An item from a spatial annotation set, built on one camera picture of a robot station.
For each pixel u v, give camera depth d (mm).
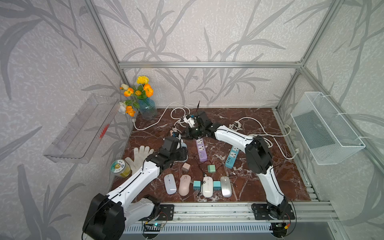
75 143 640
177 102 1210
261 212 735
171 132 1030
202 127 737
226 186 805
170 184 808
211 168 868
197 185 809
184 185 808
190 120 845
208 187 794
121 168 806
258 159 549
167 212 732
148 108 1054
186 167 873
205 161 912
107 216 392
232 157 909
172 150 651
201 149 941
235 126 1083
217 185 809
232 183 835
